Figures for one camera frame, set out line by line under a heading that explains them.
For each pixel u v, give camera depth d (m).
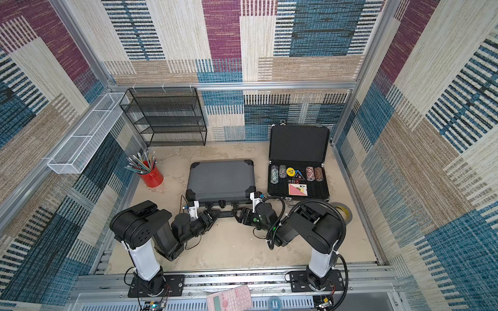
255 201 0.83
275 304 0.70
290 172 1.04
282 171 1.02
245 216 0.79
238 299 0.70
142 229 0.50
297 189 0.97
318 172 1.02
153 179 1.01
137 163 0.95
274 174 1.01
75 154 0.71
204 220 0.80
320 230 0.48
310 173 1.01
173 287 0.73
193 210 0.85
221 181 0.91
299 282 0.73
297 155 1.05
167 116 1.10
